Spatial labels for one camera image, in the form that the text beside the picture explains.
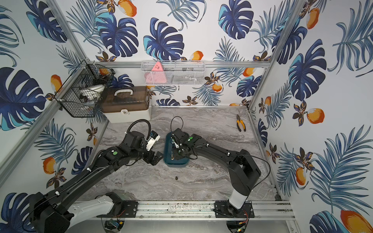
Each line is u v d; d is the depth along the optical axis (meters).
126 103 0.95
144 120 0.60
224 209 0.73
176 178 0.85
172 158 0.92
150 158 0.67
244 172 0.45
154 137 0.68
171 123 1.10
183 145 0.62
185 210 0.76
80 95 0.90
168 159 0.91
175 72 1.00
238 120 1.12
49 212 0.38
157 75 0.90
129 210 0.73
